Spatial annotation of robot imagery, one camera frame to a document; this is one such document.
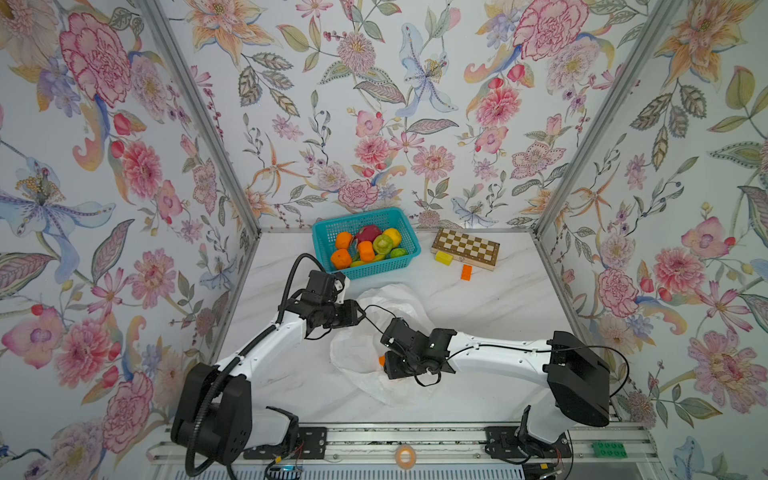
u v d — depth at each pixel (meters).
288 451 0.67
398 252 1.06
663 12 0.69
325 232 1.13
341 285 0.72
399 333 0.64
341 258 1.06
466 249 1.13
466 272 1.09
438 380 0.65
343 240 1.10
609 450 0.72
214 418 0.41
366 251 1.04
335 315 0.73
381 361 0.81
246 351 0.47
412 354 0.62
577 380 0.43
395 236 1.12
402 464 0.73
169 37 0.73
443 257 1.12
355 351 0.86
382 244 1.04
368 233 1.10
